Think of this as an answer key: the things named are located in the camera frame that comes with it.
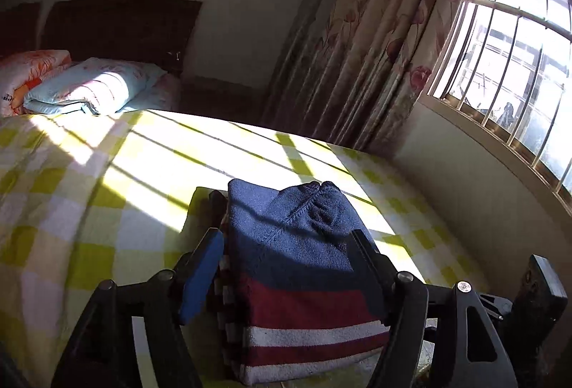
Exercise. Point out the red white striped knit sweater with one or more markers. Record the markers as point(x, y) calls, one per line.
point(289, 303)

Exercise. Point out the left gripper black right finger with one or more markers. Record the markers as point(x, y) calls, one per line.
point(389, 294)

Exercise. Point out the yellow white checkered bed sheet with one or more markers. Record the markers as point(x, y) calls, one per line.
point(89, 198)

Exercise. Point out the dark wooden headboard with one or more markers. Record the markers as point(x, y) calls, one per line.
point(146, 31)
point(18, 28)

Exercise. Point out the pink orange floral pillow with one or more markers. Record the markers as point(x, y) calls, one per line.
point(22, 72)

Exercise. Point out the light blue floral pillow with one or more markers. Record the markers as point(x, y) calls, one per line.
point(105, 87)

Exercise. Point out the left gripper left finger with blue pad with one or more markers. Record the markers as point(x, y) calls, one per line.
point(195, 271)

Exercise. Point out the floral pink curtain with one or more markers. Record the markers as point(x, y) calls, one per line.
point(350, 71)

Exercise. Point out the window with metal bars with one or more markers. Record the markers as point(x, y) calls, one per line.
point(507, 69)

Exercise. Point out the wooden bedside table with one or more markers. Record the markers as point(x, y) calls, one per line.
point(222, 100)

